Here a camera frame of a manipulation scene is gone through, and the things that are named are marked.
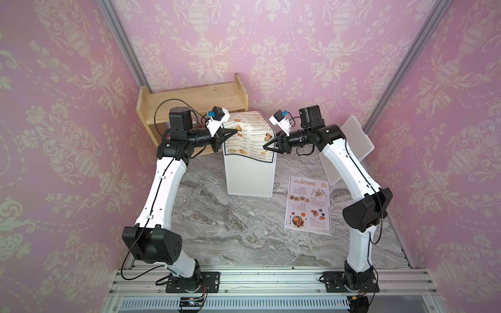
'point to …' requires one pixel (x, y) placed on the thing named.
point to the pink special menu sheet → (308, 205)
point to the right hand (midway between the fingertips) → (267, 144)
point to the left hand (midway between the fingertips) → (234, 130)
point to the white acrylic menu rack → (248, 177)
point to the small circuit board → (191, 302)
